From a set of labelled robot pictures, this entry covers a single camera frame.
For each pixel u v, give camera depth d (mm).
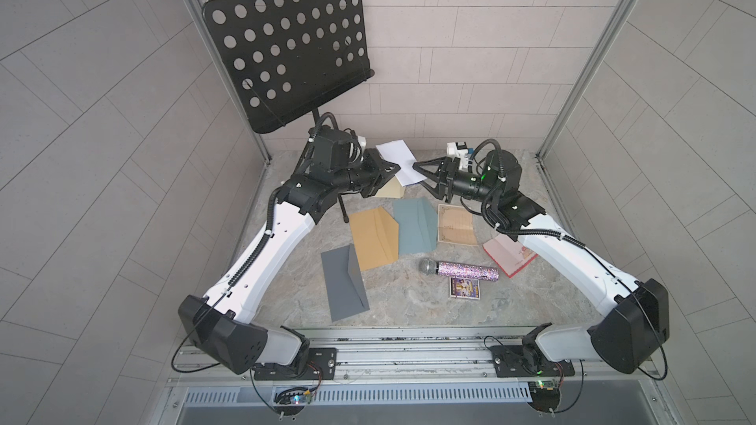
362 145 654
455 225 964
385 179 622
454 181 609
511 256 871
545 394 682
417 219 972
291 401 655
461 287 825
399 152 698
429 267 833
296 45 640
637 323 389
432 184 655
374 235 938
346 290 823
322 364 709
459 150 669
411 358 726
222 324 370
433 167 639
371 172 588
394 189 1059
